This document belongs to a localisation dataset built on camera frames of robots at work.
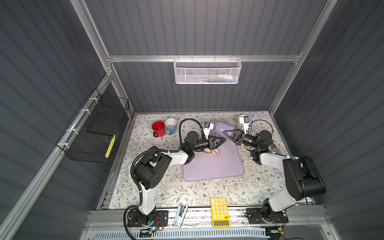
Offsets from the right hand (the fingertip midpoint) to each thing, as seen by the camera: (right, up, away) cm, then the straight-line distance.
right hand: (225, 136), depth 77 cm
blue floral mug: (-33, +5, +23) cm, 40 cm away
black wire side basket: (-68, 0, -5) cm, 68 cm away
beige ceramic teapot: (-4, -11, +17) cm, 20 cm away
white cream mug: (+7, +5, -1) cm, 9 cm away
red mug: (-42, +4, +30) cm, 52 cm away
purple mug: (-2, +5, +1) cm, 5 cm away
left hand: (+1, -2, +3) cm, 4 cm away
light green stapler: (-23, -39, -4) cm, 46 cm away
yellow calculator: (-3, -38, -3) cm, 39 cm away
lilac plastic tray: (-9, -20, +15) cm, 26 cm away
